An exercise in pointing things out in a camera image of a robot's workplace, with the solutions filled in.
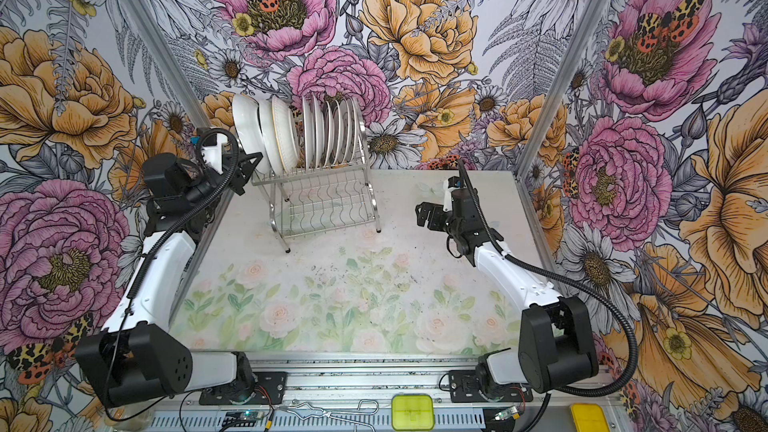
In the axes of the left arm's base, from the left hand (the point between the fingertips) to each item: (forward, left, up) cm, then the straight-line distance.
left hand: (260, 161), depth 72 cm
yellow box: (-48, -77, -37) cm, 98 cm away
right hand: (-2, -42, -20) cm, 47 cm away
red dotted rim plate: (+27, -9, -12) cm, 31 cm away
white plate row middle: (+27, -13, -12) cm, 32 cm away
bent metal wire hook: (-45, -24, -38) cm, 64 cm away
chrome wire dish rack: (+16, -4, -33) cm, 37 cm away
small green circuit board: (-47, +4, -38) cm, 60 cm away
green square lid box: (-47, -35, -36) cm, 68 cm away
